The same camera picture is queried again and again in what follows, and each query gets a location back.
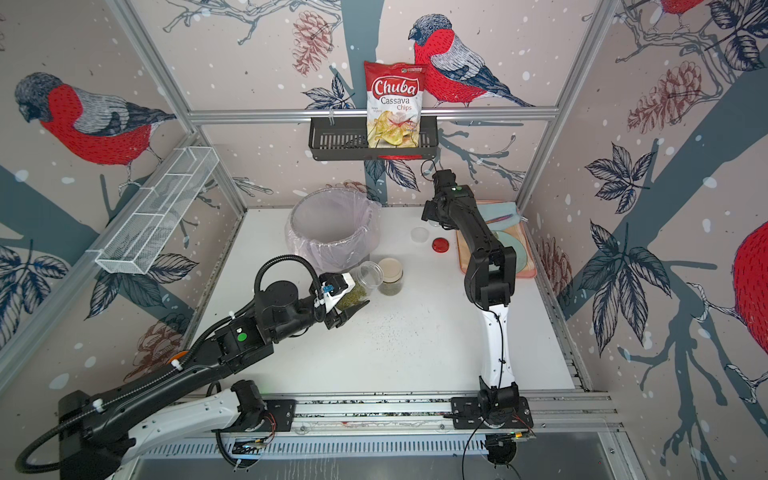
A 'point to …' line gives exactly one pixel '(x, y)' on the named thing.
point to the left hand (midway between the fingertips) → (361, 281)
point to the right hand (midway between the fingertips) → (435, 216)
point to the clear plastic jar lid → (419, 234)
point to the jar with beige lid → (393, 276)
